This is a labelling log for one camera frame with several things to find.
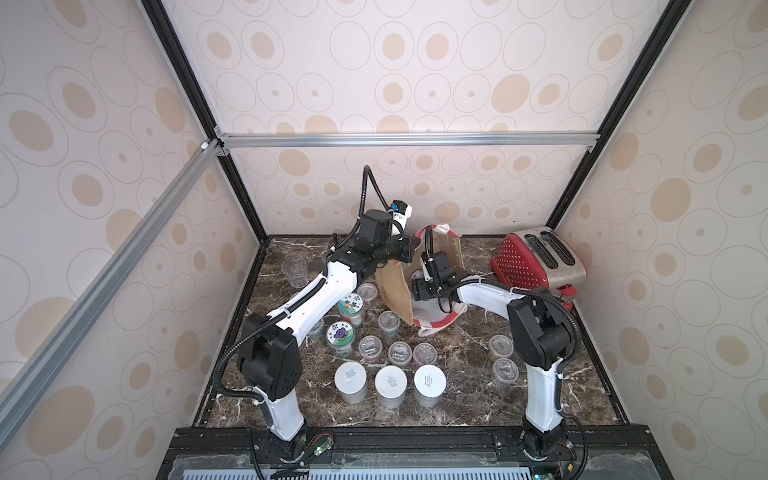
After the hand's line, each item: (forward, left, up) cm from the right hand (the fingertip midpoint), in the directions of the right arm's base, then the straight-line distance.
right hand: (434, 283), depth 101 cm
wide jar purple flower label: (-23, +28, +5) cm, 36 cm away
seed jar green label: (-16, +14, +2) cm, 22 cm away
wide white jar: (-36, +23, +6) cm, 43 cm away
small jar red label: (-26, +19, +2) cm, 32 cm away
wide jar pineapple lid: (-13, +26, +5) cm, 30 cm away
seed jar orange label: (-26, +11, +2) cm, 28 cm away
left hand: (-5, +3, +26) cm, 27 cm away
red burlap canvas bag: (-8, +12, +11) cm, 19 cm away
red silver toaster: (-1, -30, +15) cm, 33 cm away
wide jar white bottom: (-36, +13, +5) cm, 38 cm away
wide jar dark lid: (-35, +3, +5) cm, 36 cm away
